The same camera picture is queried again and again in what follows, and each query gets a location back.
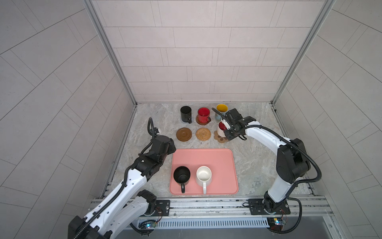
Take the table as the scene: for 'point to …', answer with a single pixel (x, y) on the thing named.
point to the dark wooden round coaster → (184, 134)
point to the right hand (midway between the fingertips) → (227, 133)
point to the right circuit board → (276, 223)
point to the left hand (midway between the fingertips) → (173, 139)
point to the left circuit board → (147, 224)
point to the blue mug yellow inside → (222, 108)
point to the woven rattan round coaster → (203, 134)
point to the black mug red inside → (203, 113)
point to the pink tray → (221, 162)
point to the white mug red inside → (221, 128)
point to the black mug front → (181, 175)
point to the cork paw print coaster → (220, 139)
